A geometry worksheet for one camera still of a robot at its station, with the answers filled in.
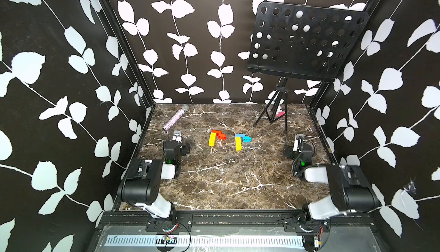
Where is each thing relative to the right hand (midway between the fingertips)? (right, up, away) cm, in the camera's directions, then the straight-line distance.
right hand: (293, 141), depth 95 cm
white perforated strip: (-63, -39, -24) cm, 78 cm away
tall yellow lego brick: (-47, 0, +6) cm, 47 cm away
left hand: (-66, +2, 0) cm, 66 cm away
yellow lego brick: (-31, -2, +3) cm, 31 cm away
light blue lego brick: (-30, +3, +6) cm, 31 cm away
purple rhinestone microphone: (-72, +14, +16) cm, 75 cm away
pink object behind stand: (-2, +16, +18) cm, 24 cm away
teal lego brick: (-26, 0, +6) cm, 26 cm away
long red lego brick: (-42, +3, +8) cm, 43 cm away
